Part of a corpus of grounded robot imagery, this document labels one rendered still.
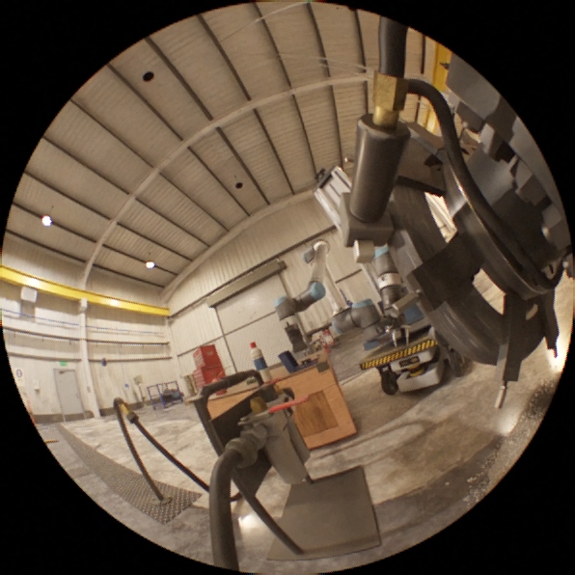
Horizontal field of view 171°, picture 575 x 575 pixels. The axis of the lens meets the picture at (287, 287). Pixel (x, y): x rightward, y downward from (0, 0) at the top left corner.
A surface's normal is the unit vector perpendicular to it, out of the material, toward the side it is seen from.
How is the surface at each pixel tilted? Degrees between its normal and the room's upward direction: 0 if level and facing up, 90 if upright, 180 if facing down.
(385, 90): 120
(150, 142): 173
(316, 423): 90
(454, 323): 106
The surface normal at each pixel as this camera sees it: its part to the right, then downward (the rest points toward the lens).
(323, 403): -0.18, -0.25
